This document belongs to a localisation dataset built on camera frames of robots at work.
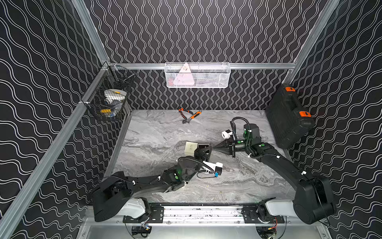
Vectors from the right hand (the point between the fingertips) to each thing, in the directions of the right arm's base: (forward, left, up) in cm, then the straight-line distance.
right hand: (214, 148), depth 73 cm
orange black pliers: (+49, +21, -21) cm, 57 cm away
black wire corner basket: (+25, +56, +12) cm, 62 cm away
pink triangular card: (+40, +16, +14) cm, 45 cm away
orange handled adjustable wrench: (+37, +16, -21) cm, 46 cm away
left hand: (+2, +3, +2) cm, 5 cm away
